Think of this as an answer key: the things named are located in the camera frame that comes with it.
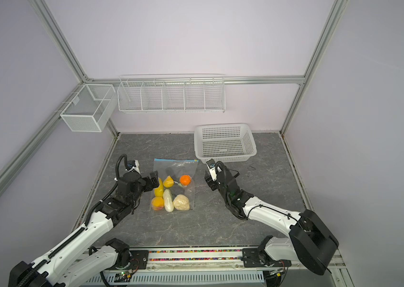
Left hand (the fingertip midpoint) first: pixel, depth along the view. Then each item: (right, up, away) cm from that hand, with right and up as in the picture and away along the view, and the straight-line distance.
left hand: (148, 176), depth 81 cm
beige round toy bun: (+15, -13, +2) cm, 19 cm away
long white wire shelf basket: (+7, +44, +18) cm, 48 cm away
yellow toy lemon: (+6, -5, +12) cm, 15 cm away
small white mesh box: (-40, +35, +20) cm, 56 cm away
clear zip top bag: (+11, -8, +8) cm, 16 cm away
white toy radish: (+7, -13, +7) cm, 16 cm away
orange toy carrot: (+15, -4, +13) cm, 20 cm away
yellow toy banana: (+3, -9, +8) cm, 12 cm away
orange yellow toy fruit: (+3, -13, +4) cm, 14 cm away
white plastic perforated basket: (+38, +16, +35) cm, 54 cm away
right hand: (+30, +3, +1) cm, 30 cm away
